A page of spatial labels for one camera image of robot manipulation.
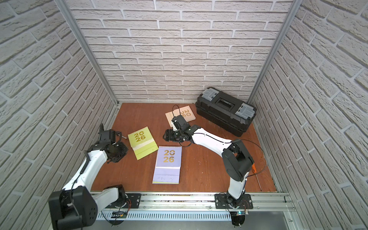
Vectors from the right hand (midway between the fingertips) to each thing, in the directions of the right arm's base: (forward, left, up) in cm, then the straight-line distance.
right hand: (169, 137), depth 85 cm
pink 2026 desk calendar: (+28, -12, -9) cm, 31 cm away
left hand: (-4, +25, -4) cm, 25 cm away
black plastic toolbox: (+12, -40, +3) cm, 42 cm away
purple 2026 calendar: (-15, +1, -9) cm, 17 cm away
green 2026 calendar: (+3, +19, -10) cm, 22 cm away
